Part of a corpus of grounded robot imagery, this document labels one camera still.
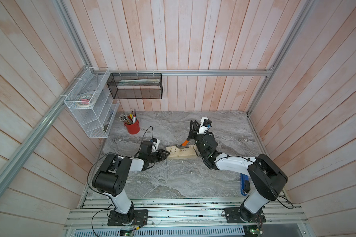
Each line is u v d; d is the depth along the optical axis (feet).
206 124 2.25
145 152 2.49
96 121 2.56
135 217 2.39
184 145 2.93
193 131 2.40
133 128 3.53
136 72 3.04
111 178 1.55
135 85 3.41
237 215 2.29
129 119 3.37
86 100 2.40
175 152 3.05
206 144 2.07
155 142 2.93
